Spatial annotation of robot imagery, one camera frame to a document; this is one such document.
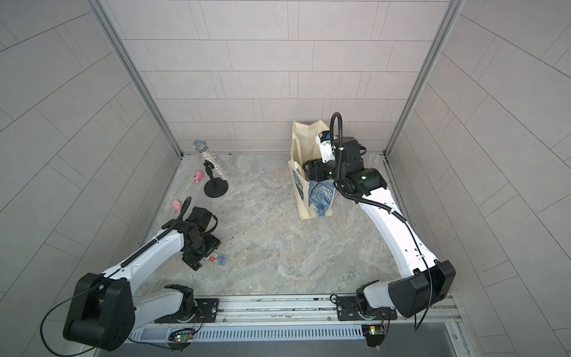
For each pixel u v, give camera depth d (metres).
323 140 0.62
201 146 0.81
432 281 0.37
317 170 0.62
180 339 0.64
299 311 0.72
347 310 0.71
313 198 0.90
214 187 1.02
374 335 0.68
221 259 0.81
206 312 0.71
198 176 1.04
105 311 0.39
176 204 0.94
